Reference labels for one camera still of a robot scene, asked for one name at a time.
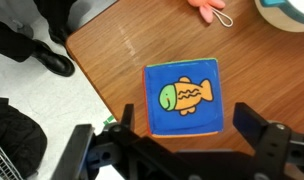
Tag pink plush toy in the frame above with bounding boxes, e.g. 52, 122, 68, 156
187, 0, 234, 29

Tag black leather shoe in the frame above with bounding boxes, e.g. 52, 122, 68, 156
31, 39, 76, 78
47, 25, 74, 47

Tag green floor tape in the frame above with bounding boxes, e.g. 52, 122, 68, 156
102, 115, 116, 127

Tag black trouser legs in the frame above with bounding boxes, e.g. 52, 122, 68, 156
0, 0, 78, 63

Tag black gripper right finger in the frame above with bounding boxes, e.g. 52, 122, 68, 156
233, 102, 304, 180

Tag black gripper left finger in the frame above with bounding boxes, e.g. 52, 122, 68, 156
51, 103, 193, 180

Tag cream bowl teal rim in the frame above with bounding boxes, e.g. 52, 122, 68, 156
254, 0, 304, 34

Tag black fabric bag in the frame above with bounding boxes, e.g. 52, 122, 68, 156
0, 96, 48, 180

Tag colourful patterned cube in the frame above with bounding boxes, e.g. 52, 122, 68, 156
141, 57, 225, 139

